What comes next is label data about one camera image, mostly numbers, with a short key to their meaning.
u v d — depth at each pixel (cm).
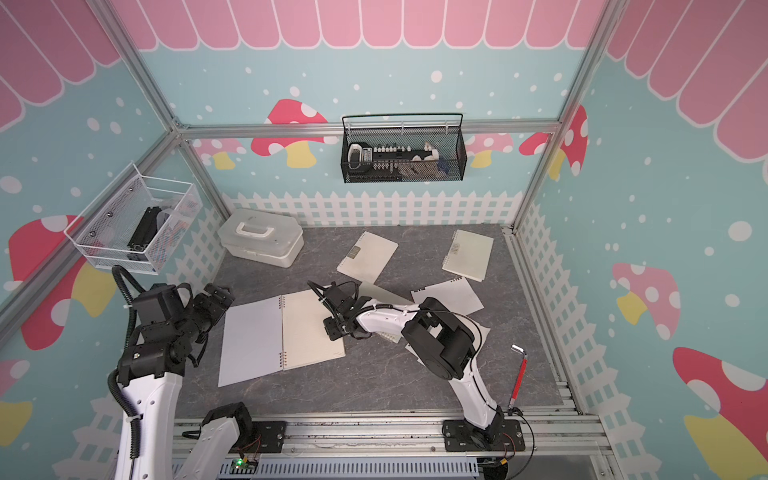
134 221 77
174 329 52
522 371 85
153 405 43
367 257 113
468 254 113
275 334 92
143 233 70
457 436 74
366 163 87
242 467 73
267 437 74
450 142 95
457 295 100
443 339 52
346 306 74
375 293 103
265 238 102
